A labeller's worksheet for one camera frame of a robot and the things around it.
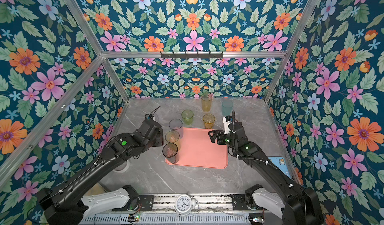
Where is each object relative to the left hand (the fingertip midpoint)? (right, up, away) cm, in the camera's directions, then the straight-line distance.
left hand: (161, 133), depth 72 cm
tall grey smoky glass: (+2, -12, +11) cm, 17 cm away
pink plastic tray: (+17, -13, +21) cm, 30 cm away
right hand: (+27, 0, +8) cm, 28 cm away
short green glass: (+10, +8, +30) cm, 32 cm away
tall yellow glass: (+23, +19, +30) cm, 42 cm away
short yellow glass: (+24, +5, +33) cm, 42 cm away
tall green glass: (+2, -4, +18) cm, 18 cm away
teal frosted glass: (+37, +14, +30) cm, 50 cm away
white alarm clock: (+11, -34, -1) cm, 36 cm away
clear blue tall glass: (+4, +3, +16) cm, 17 cm away
